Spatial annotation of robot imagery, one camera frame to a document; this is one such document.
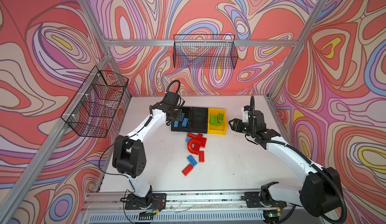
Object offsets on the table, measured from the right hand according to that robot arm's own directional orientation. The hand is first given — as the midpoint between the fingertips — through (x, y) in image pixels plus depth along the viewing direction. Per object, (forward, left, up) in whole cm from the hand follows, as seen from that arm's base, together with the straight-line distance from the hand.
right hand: (234, 126), depth 85 cm
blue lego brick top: (-1, +28, -12) cm, 30 cm away
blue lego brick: (-14, +25, -14) cm, 32 cm away
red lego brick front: (-20, +28, -13) cm, 37 cm away
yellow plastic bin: (+6, +5, -13) cm, 15 cm away
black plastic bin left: (+17, +28, -4) cm, 33 cm away
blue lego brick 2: (+12, +29, -11) cm, 34 cm away
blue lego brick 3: (+10, +35, -11) cm, 38 cm away
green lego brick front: (+12, +5, -8) cm, 16 cm away
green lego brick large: (+12, +10, -9) cm, 18 cm away
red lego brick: (-12, +20, -13) cm, 26 cm away
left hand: (+9, +31, +1) cm, 33 cm away
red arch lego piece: (-8, +23, -12) cm, 27 cm away
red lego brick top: (-2, +18, -12) cm, 22 cm away
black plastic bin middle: (+14, +20, -12) cm, 27 cm away
